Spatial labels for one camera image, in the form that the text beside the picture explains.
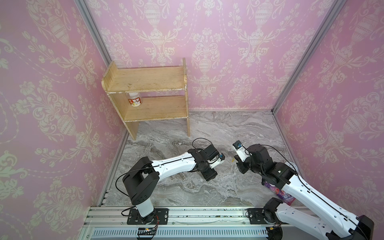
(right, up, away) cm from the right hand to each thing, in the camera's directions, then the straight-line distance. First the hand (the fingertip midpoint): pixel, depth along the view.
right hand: (236, 155), depth 77 cm
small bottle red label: (-58, +32, +13) cm, 67 cm away
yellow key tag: (-2, -2, 0) cm, 3 cm away
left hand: (-12, -11, +6) cm, 18 cm away
